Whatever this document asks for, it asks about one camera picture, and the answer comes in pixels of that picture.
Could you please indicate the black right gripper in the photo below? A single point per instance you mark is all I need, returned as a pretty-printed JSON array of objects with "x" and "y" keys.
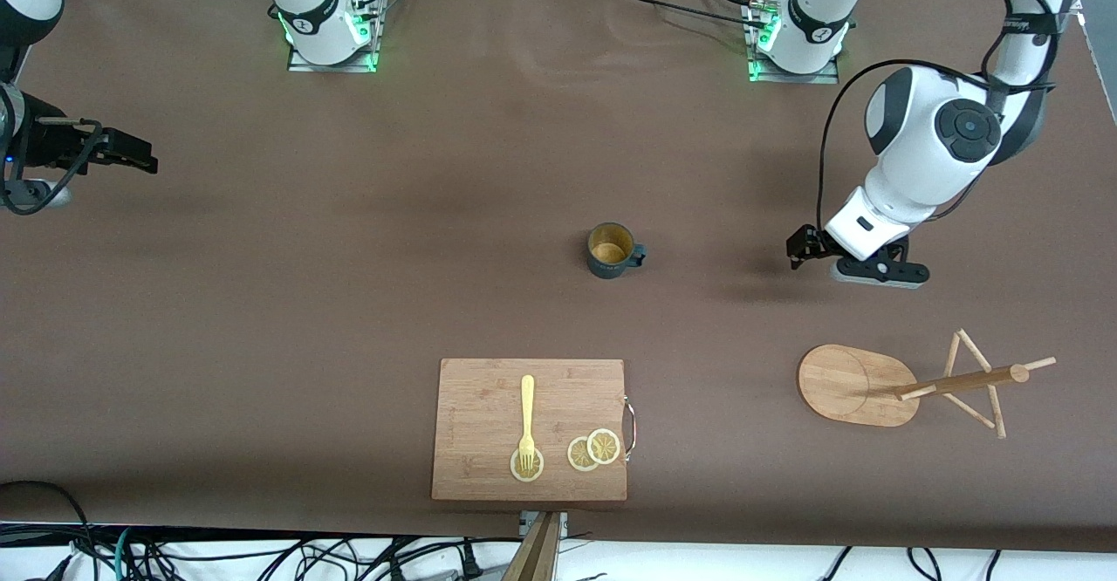
[{"x": 54, "y": 144}]

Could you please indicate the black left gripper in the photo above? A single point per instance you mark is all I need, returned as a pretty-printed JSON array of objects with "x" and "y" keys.
[{"x": 807, "y": 242}]

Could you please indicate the teal mug with yellow inside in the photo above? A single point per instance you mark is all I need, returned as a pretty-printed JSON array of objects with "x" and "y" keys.
[{"x": 606, "y": 269}]

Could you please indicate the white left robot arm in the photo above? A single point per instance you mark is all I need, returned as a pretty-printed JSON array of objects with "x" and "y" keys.
[{"x": 925, "y": 153}]

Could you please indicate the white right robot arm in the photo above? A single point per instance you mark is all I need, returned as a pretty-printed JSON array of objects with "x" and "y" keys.
[{"x": 305, "y": 5}]

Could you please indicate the wooden mug rack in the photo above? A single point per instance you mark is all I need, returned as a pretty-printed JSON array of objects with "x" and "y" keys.
[{"x": 846, "y": 385}]

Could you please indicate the brown table cover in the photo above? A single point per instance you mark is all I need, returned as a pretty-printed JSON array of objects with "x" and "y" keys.
[{"x": 558, "y": 171}]

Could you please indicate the lemon slice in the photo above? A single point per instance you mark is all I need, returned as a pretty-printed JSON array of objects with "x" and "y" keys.
[
  {"x": 515, "y": 472},
  {"x": 604, "y": 446},
  {"x": 577, "y": 457}
]

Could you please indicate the yellow plastic fork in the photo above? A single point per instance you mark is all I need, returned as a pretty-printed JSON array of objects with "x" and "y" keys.
[{"x": 527, "y": 406}]

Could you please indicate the wooden cutting board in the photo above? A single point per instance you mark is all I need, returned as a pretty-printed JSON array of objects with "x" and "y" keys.
[{"x": 480, "y": 415}]

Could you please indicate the black power plug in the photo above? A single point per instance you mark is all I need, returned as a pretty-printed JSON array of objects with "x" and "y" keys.
[{"x": 471, "y": 563}]

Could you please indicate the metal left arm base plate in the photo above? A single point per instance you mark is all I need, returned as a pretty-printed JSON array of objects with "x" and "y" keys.
[{"x": 825, "y": 78}]

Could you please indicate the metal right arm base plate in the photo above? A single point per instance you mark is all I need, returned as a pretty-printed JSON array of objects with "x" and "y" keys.
[{"x": 301, "y": 66}]

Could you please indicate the wooden camera mount bracket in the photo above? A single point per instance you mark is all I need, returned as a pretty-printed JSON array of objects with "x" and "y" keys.
[{"x": 537, "y": 555}]

